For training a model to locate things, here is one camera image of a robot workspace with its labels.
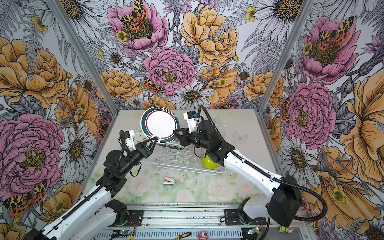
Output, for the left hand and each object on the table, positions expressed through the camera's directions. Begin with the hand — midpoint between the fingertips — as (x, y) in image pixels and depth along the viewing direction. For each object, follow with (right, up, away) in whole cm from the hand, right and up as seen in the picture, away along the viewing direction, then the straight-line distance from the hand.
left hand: (157, 142), depth 73 cm
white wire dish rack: (+10, -13, +20) cm, 26 cm away
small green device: (+61, -39, -5) cm, 72 cm away
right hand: (+9, +3, -4) cm, 10 cm away
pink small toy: (+22, -39, -8) cm, 46 cm away
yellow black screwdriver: (+12, -42, -4) cm, 44 cm away
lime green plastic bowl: (+26, -14, +13) cm, 33 cm away
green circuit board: (-14, -42, -2) cm, 44 cm away
